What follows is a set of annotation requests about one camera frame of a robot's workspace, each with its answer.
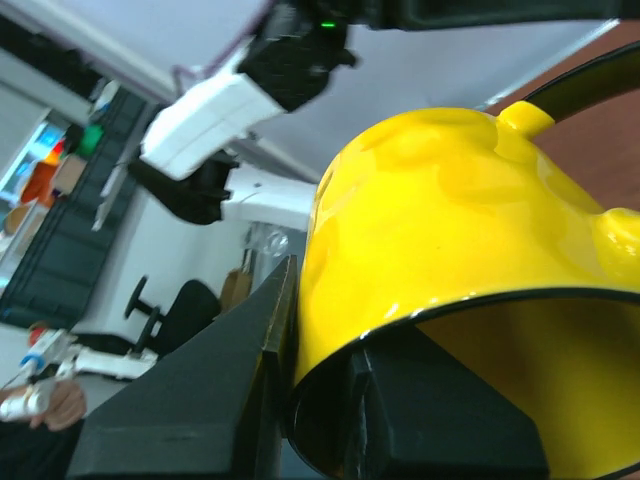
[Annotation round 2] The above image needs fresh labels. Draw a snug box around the dark storage shelf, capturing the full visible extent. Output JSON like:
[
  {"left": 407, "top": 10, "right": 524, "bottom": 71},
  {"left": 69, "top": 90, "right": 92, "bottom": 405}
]
[{"left": 1, "top": 89, "right": 153, "bottom": 328}]

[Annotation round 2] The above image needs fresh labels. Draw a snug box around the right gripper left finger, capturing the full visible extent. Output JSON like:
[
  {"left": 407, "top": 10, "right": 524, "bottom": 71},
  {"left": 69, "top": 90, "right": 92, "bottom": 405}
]
[{"left": 67, "top": 256, "right": 298, "bottom": 478}]

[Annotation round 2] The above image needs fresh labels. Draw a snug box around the person hand background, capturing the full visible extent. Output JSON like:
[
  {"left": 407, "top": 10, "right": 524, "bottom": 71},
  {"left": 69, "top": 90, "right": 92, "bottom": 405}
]
[{"left": 29, "top": 380, "right": 87, "bottom": 432}]

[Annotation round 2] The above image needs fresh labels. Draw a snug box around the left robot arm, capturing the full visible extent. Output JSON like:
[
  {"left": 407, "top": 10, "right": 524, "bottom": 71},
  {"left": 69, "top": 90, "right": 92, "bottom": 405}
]
[{"left": 127, "top": 1, "right": 357, "bottom": 230}]

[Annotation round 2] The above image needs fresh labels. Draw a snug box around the yellow enamel mug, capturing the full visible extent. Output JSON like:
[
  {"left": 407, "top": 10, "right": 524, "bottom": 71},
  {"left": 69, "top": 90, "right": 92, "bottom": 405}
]
[{"left": 286, "top": 43, "right": 639, "bottom": 479}]

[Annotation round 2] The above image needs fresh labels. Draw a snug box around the black office chair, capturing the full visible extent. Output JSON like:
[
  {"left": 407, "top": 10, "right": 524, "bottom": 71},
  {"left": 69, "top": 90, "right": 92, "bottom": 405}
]
[{"left": 124, "top": 276, "right": 222, "bottom": 357}]

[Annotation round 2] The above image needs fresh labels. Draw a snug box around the white handheld device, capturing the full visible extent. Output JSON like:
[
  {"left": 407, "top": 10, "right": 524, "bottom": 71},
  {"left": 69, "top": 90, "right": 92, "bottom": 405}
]
[{"left": 1, "top": 328, "right": 158, "bottom": 422}]

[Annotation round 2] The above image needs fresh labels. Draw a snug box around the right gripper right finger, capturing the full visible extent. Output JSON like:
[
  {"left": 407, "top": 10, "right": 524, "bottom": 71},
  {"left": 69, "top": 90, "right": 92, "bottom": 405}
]
[{"left": 342, "top": 327, "right": 550, "bottom": 478}]

